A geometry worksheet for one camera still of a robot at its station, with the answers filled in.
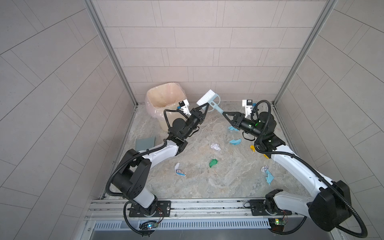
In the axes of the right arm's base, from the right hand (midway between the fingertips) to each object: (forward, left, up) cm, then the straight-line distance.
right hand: (222, 116), depth 68 cm
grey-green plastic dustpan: (+6, +46, -30) cm, 55 cm away
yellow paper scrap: (-20, -14, -2) cm, 24 cm away
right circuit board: (-39, -22, -34) cm, 56 cm away
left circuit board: (-35, +37, -32) cm, 60 cm away
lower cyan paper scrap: (+4, -12, -31) cm, 33 cm away
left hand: (+5, +4, +3) cm, 7 cm away
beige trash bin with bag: (+32, +31, -13) cm, 47 cm away
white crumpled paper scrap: (+1, +1, -30) cm, 30 cm away
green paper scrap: (-8, +3, -30) cm, 32 cm away
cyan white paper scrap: (-18, -25, -31) cm, 44 cm away
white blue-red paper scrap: (-12, +24, -31) cm, 41 cm away
